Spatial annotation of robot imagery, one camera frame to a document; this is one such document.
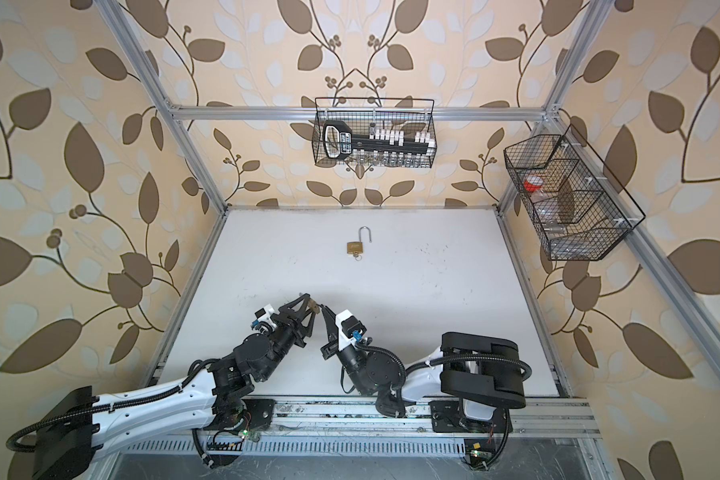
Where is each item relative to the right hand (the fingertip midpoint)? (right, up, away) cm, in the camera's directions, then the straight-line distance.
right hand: (326, 313), depth 69 cm
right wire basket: (+62, +25, +4) cm, 67 cm away
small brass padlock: (-4, +1, +3) cm, 5 cm away
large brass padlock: (+5, +14, +40) cm, 43 cm away
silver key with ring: (+6, +11, +37) cm, 39 cm away
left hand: (-3, +2, +3) cm, 5 cm away
